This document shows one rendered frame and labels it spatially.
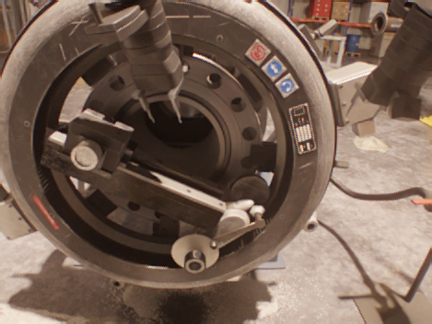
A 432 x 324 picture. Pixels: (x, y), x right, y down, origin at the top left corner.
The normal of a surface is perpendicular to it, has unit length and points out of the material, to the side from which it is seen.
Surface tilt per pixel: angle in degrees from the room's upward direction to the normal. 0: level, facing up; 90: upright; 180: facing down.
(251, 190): 90
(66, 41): 90
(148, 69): 110
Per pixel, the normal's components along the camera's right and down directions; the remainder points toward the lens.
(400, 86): 0.00, 0.72
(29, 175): 0.04, 0.44
